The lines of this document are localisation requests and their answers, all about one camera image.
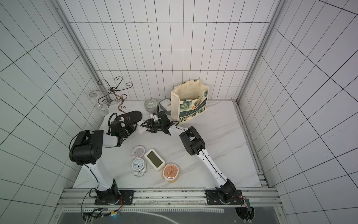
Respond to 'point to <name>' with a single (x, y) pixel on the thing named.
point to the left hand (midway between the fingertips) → (137, 125)
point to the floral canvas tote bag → (188, 98)
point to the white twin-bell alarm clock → (139, 166)
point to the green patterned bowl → (150, 105)
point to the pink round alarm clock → (138, 151)
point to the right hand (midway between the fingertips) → (144, 122)
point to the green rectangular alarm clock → (165, 105)
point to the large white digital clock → (154, 159)
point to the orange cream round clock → (170, 172)
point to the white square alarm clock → (140, 129)
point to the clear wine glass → (101, 106)
